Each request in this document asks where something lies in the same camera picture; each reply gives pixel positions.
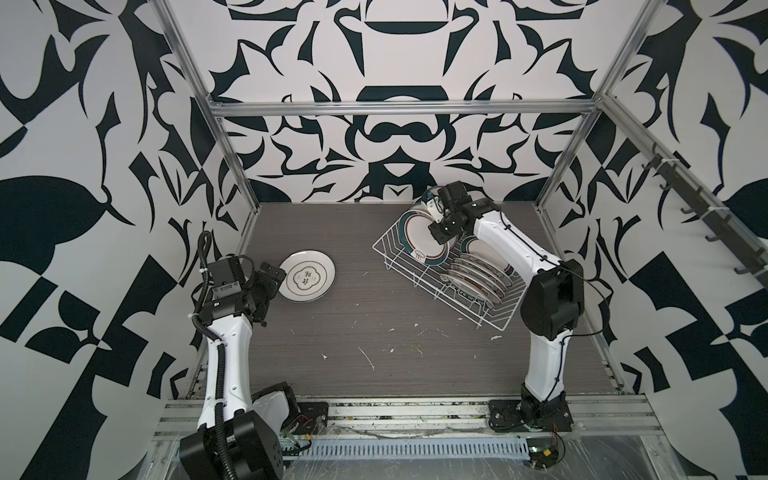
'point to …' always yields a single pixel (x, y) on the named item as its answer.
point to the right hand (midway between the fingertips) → (437, 223)
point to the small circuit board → (542, 452)
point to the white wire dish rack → (399, 262)
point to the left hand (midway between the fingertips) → (272, 279)
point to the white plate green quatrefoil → (310, 275)
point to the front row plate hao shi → (473, 288)
